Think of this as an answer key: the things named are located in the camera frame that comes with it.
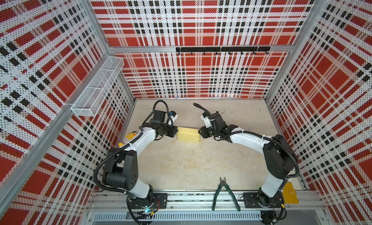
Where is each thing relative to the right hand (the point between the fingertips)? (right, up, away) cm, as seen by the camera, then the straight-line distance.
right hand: (201, 131), depth 90 cm
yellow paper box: (-9, -3, +4) cm, 10 cm away
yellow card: (+45, -31, -15) cm, 57 cm away
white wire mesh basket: (-73, +19, +3) cm, 75 cm away
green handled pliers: (+11, -28, -10) cm, 31 cm away
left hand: (-15, +1, +1) cm, 15 cm away
